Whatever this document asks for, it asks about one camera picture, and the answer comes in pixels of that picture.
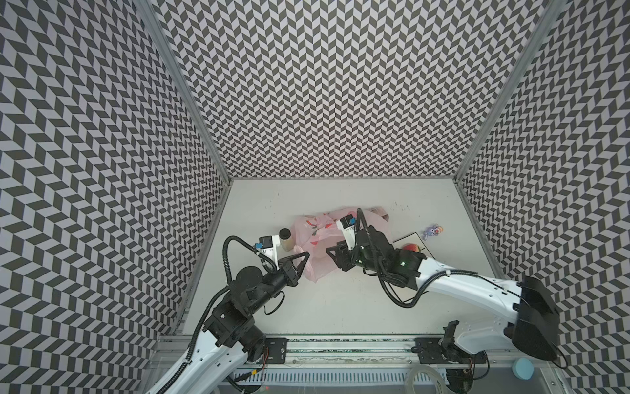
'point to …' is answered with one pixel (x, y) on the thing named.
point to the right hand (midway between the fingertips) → (333, 254)
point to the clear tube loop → (434, 371)
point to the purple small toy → (431, 231)
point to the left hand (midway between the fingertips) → (310, 257)
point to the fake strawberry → (411, 246)
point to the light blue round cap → (523, 368)
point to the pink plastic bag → (313, 233)
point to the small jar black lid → (285, 239)
